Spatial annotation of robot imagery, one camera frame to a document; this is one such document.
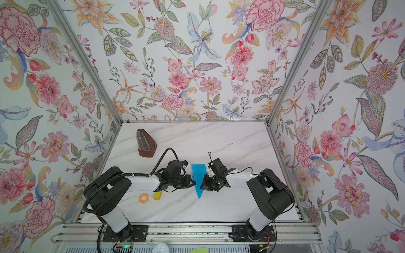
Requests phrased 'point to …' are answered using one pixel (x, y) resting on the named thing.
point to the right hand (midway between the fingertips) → (199, 186)
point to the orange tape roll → (143, 198)
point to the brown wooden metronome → (146, 146)
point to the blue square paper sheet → (199, 172)
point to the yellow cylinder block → (157, 195)
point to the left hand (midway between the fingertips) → (197, 186)
